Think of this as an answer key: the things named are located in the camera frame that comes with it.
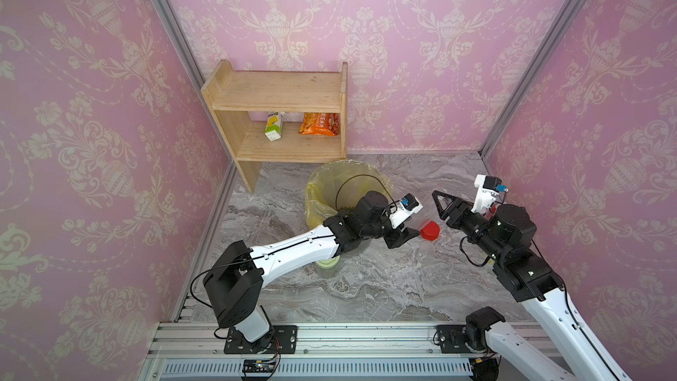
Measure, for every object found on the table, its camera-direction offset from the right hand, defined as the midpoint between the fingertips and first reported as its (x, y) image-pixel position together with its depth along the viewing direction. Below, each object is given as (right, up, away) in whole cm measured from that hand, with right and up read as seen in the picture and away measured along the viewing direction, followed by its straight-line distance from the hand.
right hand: (439, 194), depth 67 cm
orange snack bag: (-33, +24, +29) cm, 50 cm away
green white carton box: (-50, +23, +27) cm, 61 cm away
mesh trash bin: (-26, +1, +21) cm, 33 cm away
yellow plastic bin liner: (-26, +2, +21) cm, 34 cm away
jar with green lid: (-29, -22, +9) cm, 38 cm away
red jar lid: (+6, -14, +25) cm, 29 cm away
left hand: (-5, -9, +7) cm, 12 cm away
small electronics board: (-48, -48, +5) cm, 68 cm away
